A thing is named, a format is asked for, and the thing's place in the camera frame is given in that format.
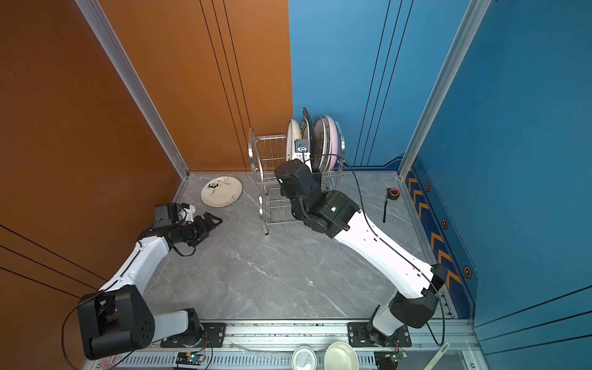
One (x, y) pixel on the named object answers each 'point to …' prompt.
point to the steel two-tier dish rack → (268, 154)
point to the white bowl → (341, 356)
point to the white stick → (437, 357)
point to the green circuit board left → (190, 358)
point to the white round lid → (304, 358)
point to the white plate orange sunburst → (289, 141)
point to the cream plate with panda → (221, 191)
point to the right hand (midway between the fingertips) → (293, 168)
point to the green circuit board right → (395, 356)
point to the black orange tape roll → (392, 194)
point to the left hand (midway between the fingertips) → (215, 224)
